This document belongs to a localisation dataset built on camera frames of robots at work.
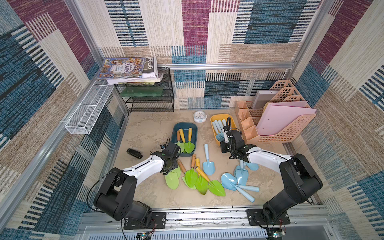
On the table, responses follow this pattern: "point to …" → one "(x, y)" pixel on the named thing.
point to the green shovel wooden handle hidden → (186, 177)
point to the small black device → (134, 153)
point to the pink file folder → (276, 115)
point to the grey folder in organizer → (262, 97)
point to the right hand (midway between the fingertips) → (222, 140)
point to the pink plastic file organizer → (295, 130)
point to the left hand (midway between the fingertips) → (171, 164)
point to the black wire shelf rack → (165, 103)
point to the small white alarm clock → (200, 116)
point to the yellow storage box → (218, 121)
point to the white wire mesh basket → (85, 118)
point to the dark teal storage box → (185, 134)
